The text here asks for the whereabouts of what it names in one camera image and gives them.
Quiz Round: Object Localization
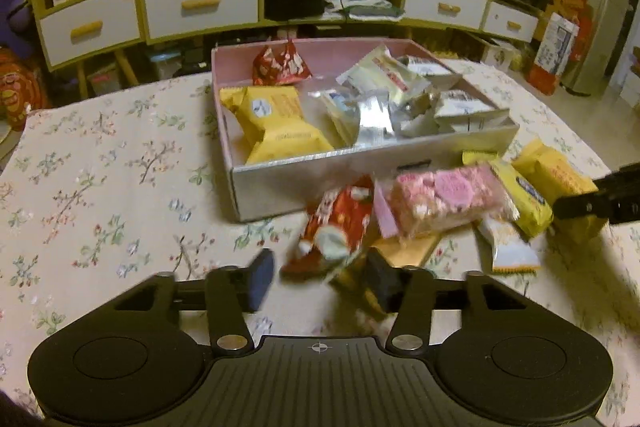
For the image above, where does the red boat-shaped snack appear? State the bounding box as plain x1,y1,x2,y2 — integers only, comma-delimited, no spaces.
281,176,374,279

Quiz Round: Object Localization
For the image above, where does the white blue snack pack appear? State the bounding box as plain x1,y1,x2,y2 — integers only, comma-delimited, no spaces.
309,85,402,148

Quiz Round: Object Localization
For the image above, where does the white red-text snack pack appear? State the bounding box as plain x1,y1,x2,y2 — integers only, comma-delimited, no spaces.
336,46,432,106

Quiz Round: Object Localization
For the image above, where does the small red snack pack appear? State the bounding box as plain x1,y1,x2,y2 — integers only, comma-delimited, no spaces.
252,39,311,87

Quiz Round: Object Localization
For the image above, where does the white grey snack pack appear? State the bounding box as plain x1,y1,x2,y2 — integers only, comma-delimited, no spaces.
399,55,462,91
434,90,509,133

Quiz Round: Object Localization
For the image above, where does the gold foil snack pack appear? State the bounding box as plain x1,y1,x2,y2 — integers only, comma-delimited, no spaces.
326,232,442,317

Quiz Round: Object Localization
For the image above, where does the yellow orange-print snack bag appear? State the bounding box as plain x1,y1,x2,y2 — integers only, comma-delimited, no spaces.
512,139,606,244

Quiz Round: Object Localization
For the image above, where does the yellow biscuit pack blue logo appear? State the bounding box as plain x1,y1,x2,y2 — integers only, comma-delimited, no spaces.
462,150,553,239

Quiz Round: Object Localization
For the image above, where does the pink nougat bar pack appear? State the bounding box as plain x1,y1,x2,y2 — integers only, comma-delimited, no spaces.
373,162,520,239

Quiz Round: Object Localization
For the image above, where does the small cream snack pack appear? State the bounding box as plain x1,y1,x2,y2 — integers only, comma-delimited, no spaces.
477,217,540,273

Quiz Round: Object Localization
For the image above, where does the white red carton box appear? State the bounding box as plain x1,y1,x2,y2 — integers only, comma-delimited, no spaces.
527,13,579,95

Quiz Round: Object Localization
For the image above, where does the floral tablecloth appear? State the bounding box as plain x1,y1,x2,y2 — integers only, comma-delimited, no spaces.
1,75,639,426

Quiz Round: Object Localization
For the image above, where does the yellow snack bag in box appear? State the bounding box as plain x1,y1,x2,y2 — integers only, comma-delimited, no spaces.
219,86,334,165

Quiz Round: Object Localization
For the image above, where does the pink cardboard box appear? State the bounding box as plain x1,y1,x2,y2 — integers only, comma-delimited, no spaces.
212,38,518,222

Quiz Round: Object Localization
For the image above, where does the red printed sack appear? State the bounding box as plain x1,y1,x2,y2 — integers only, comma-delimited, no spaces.
0,46,50,131

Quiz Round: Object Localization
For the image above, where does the purple hat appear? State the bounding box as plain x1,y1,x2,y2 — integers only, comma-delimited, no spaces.
0,0,39,58

